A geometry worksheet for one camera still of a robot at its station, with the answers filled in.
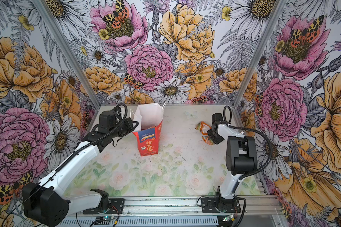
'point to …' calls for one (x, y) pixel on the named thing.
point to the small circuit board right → (230, 217)
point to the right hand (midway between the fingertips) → (212, 140)
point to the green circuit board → (107, 218)
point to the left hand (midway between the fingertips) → (138, 126)
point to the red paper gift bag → (149, 117)
